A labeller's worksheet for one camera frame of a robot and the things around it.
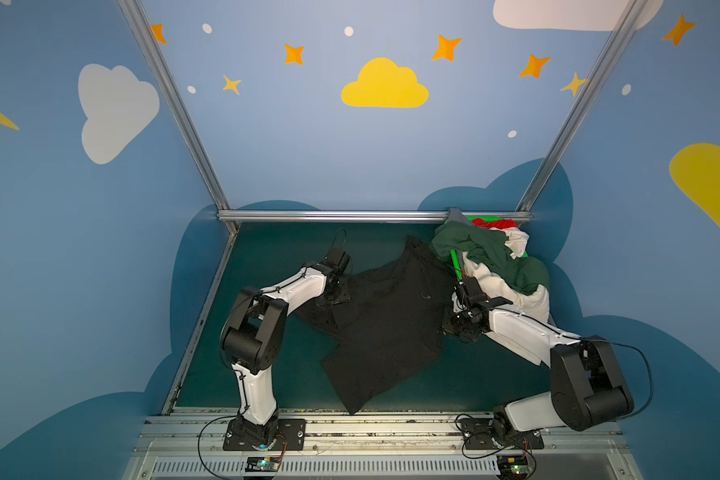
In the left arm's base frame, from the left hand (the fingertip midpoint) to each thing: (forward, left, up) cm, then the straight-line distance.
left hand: (345, 297), depth 96 cm
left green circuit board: (-44, +18, -5) cm, 48 cm away
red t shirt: (+30, -58, +6) cm, 66 cm away
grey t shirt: (+33, -41, +7) cm, 53 cm away
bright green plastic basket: (+15, -37, +5) cm, 40 cm away
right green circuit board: (-44, -43, -5) cm, 62 cm away
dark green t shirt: (+17, -50, +7) cm, 53 cm away
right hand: (-8, -32, 0) cm, 33 cm away
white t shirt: (0, -47, +8) cm, 48 cm away
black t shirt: (-7, -16, -3) cm, 17 cm away
